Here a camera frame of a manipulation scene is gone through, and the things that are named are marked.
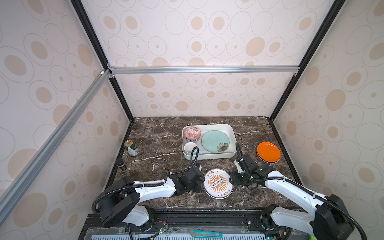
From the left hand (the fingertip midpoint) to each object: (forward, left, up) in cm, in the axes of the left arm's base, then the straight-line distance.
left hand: (207, 184), depth 82 cm
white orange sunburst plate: (+1, -6, -3) cm, 7 cm away
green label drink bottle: (+21, +45, +4) cm, 50 cm away
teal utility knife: (-22, +4, -2) cm, 23 cm away
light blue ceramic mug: (+20, +11, +5) cm, 24 cm away
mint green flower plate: (+31, -8, -4) cm, 32 cm away
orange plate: (+22, -41, -2) cm, 47 cm away
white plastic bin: (+40, -16, 0) cm, 43 cm away
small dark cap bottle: (+10, +49, +6) cm, 50 cm away
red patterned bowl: (+36, +9, -1) cm, 38 cm away
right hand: (+3, -15, 0) cm, 15 cm away
